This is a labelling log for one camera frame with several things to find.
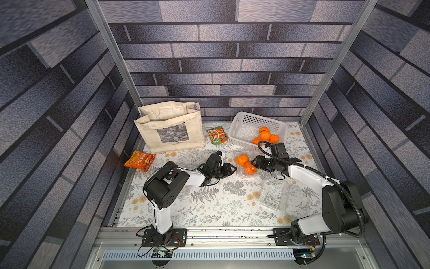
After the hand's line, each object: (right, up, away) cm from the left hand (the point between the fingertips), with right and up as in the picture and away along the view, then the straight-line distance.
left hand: (237, 169), depth 90 cm
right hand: (+9, +4, +1) cm, 10 cm away
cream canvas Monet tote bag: (-35, +24, -4) cm, 43 cm away
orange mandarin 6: (+7, 0, 0) cm, 7 cm away
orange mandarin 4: (+19, +17, +13) cm, 29 cm away
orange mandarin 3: (+25, +17, +14) cm, 33 cm away
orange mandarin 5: (+4, +5, +5) cm, 8 cm away
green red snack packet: (-11, +19, +21) cm, 30 cm away
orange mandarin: (+14, +16, +16) cm, 27 cm away
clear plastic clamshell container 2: (+19, -13, -3) cm, 23 cm away
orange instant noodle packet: (-56, +4, +6) cm, 57 cm away
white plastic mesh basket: (+9, +24, +28) cm, 38 cm away
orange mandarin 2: (+20, +22, +17) cm, 34 cm away
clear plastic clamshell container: (+3, -3, +7) cm, 8 cm away
